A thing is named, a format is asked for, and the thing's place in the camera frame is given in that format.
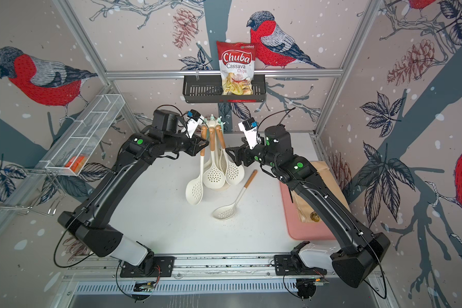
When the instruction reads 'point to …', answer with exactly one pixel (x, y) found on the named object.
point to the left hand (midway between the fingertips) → (208, 138)
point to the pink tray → (297, 230)
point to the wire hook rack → (21, 188)
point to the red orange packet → (76, 163)
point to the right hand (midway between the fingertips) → (234, 143)
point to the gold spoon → (314, 216)
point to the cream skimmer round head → (214, 178)
